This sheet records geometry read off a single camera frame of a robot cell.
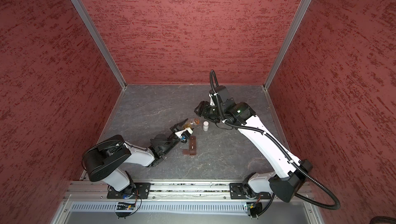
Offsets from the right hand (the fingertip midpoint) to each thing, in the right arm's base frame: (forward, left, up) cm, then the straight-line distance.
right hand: (198, 116), depth 69 cm
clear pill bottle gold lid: (+1, +1, -6) cm, 7 cm away
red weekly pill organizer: (-6, +4, -27) cm, 28 cm away
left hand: (+4, +5, -13) cm, 14 cm away
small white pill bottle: (+8, -4, -23) cm, 25 cm away
